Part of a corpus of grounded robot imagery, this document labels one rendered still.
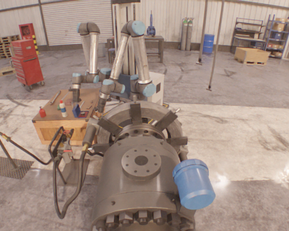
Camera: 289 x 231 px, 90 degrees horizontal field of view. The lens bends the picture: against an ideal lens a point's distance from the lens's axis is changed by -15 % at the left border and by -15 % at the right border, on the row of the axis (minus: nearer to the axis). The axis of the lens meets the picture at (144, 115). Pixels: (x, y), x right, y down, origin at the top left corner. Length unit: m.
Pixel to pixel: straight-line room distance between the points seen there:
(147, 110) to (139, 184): 0.63
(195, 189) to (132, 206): 0.29
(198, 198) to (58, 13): 10.63
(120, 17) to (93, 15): 7.87
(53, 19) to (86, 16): 1.94
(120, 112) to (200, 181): 0.82
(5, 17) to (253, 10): 13.89
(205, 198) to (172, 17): 9.13
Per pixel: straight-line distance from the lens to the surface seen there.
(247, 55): 7.89
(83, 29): 2.02
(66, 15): 10.58
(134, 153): 0.95
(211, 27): 9.85
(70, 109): 2.46
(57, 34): 10.97
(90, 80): 1.89
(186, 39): 9.10
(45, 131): 2.54
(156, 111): 1.31
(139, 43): 1.56
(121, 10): 2.11
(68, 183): 2.10
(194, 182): 0.72
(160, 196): 0.84
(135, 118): 1.30
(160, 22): 9.47
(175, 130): 1.43
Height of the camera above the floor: 1.59
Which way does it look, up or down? 32 degrees down
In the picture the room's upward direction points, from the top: straight up
